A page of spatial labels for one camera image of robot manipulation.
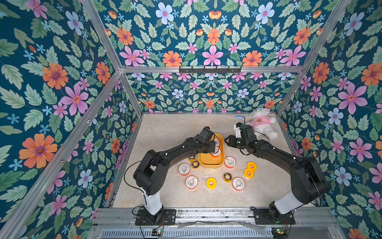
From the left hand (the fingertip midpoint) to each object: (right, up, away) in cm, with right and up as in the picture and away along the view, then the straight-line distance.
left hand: (214, 145), depth 91 cm
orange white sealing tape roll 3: (+10, -11, +2) cm, 15 cm away
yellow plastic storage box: (-4, -10, +3) cm, 11 cm away
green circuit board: (-30, -41, -19) cm, 54 cm away
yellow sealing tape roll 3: (+21, -17, -3) cm, 27 cm away
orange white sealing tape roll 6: (+14, -21, -6) cm, 26 cm away
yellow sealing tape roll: (-2, -21, -6) cm, 22 cm away
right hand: (+8, +4, 0) cm, 9 cm away
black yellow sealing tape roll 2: (-11, -12, +1) cm, 17 cm away
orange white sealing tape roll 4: (-18, -15, -1) cm, 23 cm away
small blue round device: (+15, +17, -1) cm, 23 cm away
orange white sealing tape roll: (+3, +1, +8) cm, 8 cm away
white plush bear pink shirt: (+36, +15, +13) cm, 41 cm away
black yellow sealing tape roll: (-14, -9, +2) cm, 17 cm away
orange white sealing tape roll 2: (+3, -5, +4) cm, 7 cm away
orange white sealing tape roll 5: (-13, -21, -6) cm, 25 cm away
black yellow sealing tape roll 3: (+8, -19, -4) cm, 20 cm away
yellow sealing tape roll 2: (+24, -13, 0) cm, 27 cm away
